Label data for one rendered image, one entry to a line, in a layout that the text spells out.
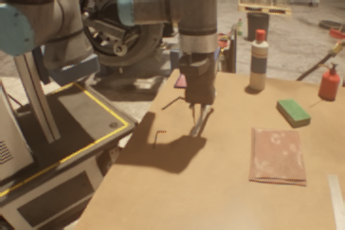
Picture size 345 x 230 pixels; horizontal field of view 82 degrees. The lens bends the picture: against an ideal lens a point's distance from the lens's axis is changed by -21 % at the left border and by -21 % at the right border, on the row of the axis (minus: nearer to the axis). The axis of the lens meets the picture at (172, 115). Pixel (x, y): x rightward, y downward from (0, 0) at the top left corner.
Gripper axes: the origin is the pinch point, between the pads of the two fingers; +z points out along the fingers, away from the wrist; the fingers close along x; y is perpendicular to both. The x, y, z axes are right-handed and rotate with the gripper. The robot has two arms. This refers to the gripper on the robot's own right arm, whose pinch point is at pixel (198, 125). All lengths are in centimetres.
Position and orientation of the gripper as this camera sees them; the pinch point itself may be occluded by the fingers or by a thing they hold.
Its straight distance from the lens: 65.1
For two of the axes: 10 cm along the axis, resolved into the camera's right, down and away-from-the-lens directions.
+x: -9.5, -1.3, 3.0
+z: 0.7, 8.2, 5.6
